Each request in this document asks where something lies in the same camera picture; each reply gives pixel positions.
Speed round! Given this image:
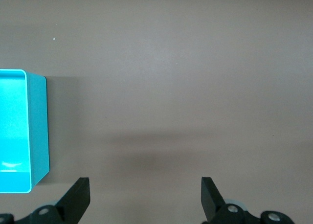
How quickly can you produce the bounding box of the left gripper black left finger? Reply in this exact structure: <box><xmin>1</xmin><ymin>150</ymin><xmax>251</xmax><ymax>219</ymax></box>
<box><xmin>0</xmin><ymin>177</ymin><xmax>91</xmax><ymax>224</ymax></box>

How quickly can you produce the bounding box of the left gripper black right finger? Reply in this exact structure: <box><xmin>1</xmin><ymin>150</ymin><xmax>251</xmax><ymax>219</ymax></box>
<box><xmin>201</xmin><ymin>177</ymin><xmax>294</xmax><ymax>224</ymax></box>

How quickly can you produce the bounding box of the turquoise plastic storage box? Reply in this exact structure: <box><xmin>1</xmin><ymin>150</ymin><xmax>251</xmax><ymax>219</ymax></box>
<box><xmin>0</xmin><ymin>69</ymin><xmax>50</xmax><ymax>194</ymax></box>

